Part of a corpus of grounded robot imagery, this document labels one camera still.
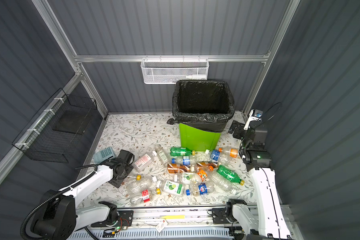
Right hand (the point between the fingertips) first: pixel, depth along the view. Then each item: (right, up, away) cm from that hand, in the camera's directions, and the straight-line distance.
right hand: (245, 124), depth 70 cm
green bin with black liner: (-17, +11, +30) cm, 36 cm away
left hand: (-63, -28, +17) cm, 71 cm away
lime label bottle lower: (-37, -34, +11) cm, 51 cm away
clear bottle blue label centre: (-27, -21, +19) cm, 40 cm away
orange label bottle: (-19, -25, +10) cm, 33 cm away
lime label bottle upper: (-27, -30, +13) cm, 42 cm away
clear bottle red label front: (-49, -37, +6) cm, 61 cm away
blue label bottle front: (-20, -34, +8) cm, 40 cm away
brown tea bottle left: (-33, -25, +16) cm, 45 cm away
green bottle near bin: (-31, -17, +24) cm, 42 cm away
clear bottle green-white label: (-42, -19, +20) cm, 50 cm away
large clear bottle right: (-11, -32, +13) cm, 36 cm away
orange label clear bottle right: (+2, -17, +22) cm, 28 cm away
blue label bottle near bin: (-10, -19, +21) cm, 30 cm away
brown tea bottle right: (-15, -23, +18) cm, 33 cm away
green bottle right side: (-4, -28, +13) cm, 31 cm away
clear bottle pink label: (-53, -22, +19) cm, 61 cm away
